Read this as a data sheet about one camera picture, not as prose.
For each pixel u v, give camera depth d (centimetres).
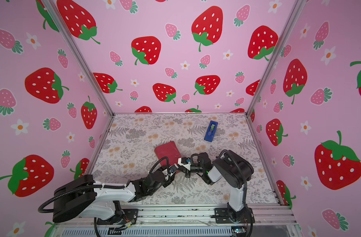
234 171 51
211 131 104
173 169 70
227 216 74
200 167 77
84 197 43
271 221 73
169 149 93
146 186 65
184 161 72
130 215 74
